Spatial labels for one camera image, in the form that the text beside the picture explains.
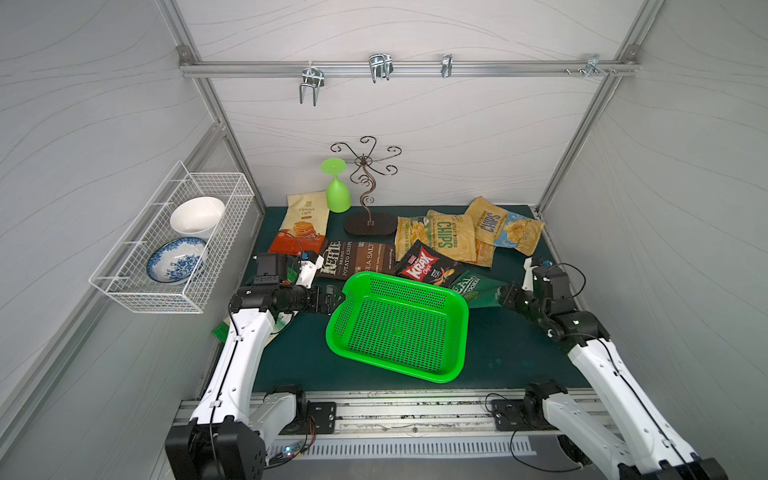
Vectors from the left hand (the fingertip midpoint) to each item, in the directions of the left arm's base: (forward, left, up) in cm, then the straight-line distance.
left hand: (329, 295), depth 77 cm
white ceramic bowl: (+12, +31, +18) cm, 38 cm away
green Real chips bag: (+11, -44, -13) cm, 47 cm away
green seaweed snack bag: (+1, +17, -17) cm, 24 cm away
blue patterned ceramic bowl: (-1, +31, +16) cm, 35 cm away
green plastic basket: (-1, -22, -17) cm, 27 cm away
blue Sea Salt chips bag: (+39, -58, -15) cm, 71 cm away
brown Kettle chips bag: (+23, +2, -16) cm, 29 cm away
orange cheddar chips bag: (+39, +18, -15) cm, 45 cm away
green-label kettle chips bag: (+33, -37, -13) cm, 51 cm away
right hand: (+4, -47, 0) cm, 47 cm away
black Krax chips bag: (+21, -27, -15) cm, 37 cm away
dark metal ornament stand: (+40, -8, -16) cm, 44 cm away
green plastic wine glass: (+33, +2, +4) cm, 33 cm away
